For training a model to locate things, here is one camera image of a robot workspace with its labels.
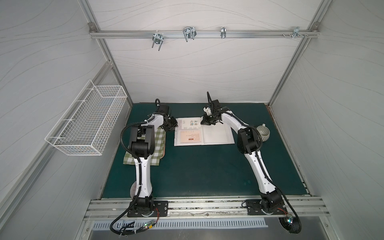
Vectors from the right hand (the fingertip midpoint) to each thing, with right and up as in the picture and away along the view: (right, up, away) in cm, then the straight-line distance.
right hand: (200, 121), depth 108 cm
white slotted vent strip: (-8, -49, -38) cm, 62 cm away
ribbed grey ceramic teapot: (+44, -7, -7) cm, 45 cm away
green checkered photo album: (-27, -19, -15) cm, 36 cm away
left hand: (-16, -3, -3) cm, 16 cm away
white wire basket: (-55, -1, -39) cm, 67 cm away
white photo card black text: (-7, -2, 0) cm, 8 cm away
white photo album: (+11, -9, -6) cm, 15 cm away
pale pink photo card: (-7, -10, -7) cm, 15 cm away
